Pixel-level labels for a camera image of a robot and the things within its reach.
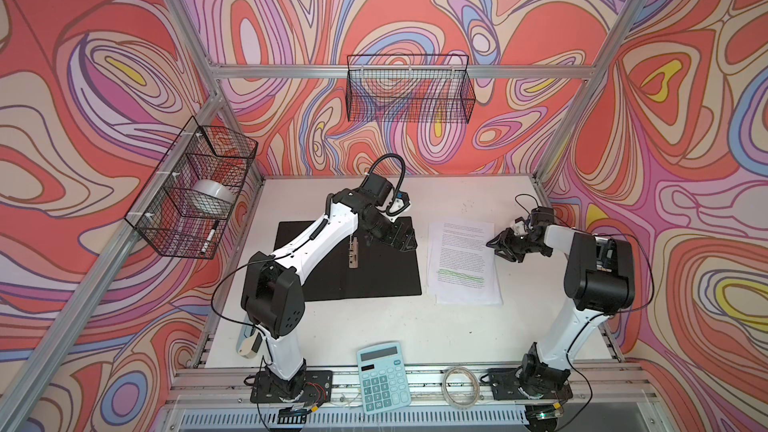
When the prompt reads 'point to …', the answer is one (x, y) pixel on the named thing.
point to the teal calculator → (383, 377)
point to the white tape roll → (213, 191)
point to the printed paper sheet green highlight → (461, 268)
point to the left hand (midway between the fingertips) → (406, 238)
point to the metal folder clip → (353, 252)
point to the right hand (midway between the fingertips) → (493, 251)
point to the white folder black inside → (367, 268)
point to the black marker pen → (212, 232)
